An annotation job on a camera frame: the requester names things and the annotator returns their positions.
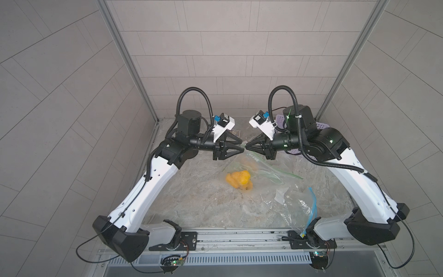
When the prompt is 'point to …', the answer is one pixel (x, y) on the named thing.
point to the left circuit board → (173, 267)
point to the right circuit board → (319, 260)
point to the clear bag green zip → (250, 172)
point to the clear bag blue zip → (300, 206)
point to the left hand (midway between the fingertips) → (241, 146)
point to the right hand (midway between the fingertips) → (248, 146)
